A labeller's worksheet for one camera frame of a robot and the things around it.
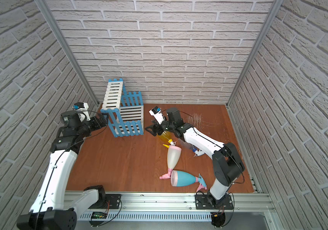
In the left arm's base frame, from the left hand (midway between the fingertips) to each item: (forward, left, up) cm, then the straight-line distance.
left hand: (99, 112), depth 72 cm
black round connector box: (-43, -61, -31) cm, 81 cm away
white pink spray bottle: (-12, -39, -25) cm, 48 cm away
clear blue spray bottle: (-8, -55, -28) cm, 62 cm away
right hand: (-3, -24, -9) cm, 25 cm away
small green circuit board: (-41, 0, -34) cm, 53 cm away
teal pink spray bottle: (-25, -43, -27) cm, 57 cm away
